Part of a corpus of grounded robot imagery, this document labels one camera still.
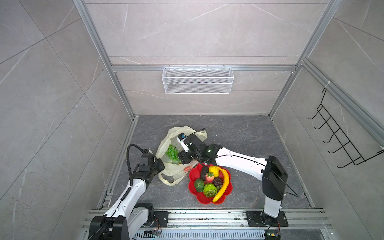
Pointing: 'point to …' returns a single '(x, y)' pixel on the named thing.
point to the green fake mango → (199, 184)
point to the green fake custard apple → (210, 190)
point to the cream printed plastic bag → (171, 173)
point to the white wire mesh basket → (197, 80)
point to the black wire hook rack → (340, 135)
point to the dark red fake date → (217, 181)
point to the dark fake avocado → (204, 170)
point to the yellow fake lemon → (214, 170)
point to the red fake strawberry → (209, 177)
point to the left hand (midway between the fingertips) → (161, 159)
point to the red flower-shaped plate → (195, 173)
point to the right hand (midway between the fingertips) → (181, 152)
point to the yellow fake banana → (224, 186)
